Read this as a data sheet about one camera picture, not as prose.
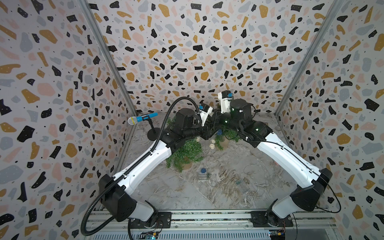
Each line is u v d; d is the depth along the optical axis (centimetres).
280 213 63
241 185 86
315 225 74
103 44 81
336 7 72
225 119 58
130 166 43
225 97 58
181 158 80
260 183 87
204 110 60
